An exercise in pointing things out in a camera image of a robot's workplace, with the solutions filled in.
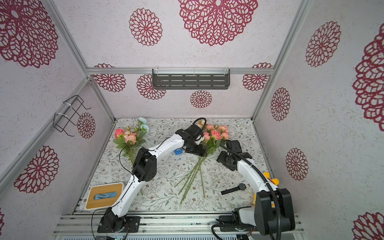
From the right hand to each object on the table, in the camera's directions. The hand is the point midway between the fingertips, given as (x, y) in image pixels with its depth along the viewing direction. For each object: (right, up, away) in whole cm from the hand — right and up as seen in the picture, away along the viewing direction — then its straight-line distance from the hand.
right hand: (222, 158), depth 88 cm
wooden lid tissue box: (-66, -19, -8) cm, 69 cm away
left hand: (-12, +1, +7) cm, 14 cm away
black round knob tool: (+11, -16, -3) cm, 19 cm away
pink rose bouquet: (-3, +13, +15) cm, 20 cm away
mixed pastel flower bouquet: (-60, +10, +10) cm, 61 cm away
